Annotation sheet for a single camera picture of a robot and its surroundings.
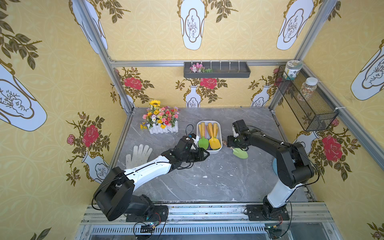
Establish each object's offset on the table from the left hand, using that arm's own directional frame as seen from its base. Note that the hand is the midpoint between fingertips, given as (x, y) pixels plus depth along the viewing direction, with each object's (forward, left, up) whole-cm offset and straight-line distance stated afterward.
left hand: (203, 152), depth 83 cm
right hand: (+11, -22, -8) cm, 25 cm away
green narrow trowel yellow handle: (+11, -2, -9) cm, 15 cm away
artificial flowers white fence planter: (+22, +26, +2) cm, 34 cm away
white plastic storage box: (+5, -6, -8) cm, 12 cm away
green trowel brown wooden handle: (+5, -25, -11) cm, 27 cm away
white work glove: (+5, +38, -12) cm, 41 cm away
